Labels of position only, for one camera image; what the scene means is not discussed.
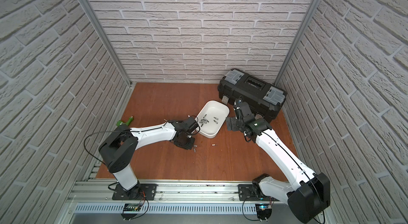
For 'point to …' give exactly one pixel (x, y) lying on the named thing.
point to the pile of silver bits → (194, 149)
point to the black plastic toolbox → (265, 98)
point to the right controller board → (263, 211)
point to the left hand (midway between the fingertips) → (192, 144)
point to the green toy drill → (119, 122)
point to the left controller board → (130, 207)
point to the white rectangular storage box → (211, 115)
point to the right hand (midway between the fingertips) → (240, 119)
